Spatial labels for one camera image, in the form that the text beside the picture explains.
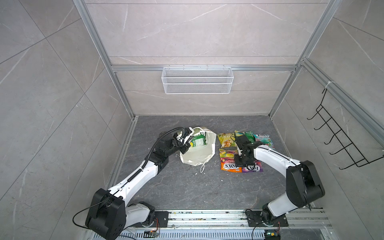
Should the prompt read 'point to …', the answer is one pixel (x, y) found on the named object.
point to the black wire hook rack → (351, 149)
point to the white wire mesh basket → (198, 80)
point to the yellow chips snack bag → (227, 140)
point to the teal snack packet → (265, 138)
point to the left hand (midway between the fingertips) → (191, 132)
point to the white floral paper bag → (197, 155)
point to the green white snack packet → (200, 140)
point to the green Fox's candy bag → (250, 136)
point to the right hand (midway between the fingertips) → (238, 162)
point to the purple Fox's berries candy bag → (256, 167)
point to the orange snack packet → (227, 155)
